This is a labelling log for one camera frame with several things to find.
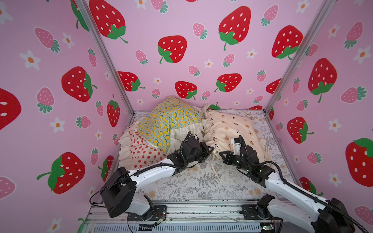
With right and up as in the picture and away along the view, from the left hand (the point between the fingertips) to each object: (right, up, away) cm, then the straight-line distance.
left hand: (217, 148), depth 75 cm
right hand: (+1, -4, +4) cm, 6 cm away
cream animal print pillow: (+6, +11, +18) cm, 22 cm away
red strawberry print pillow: (-49, -5, +15) cm, 52 cm away
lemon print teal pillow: (-27, +19, +11) cm, 35 cm away
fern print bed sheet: (-1, -20, +11) cm, 23 cm away
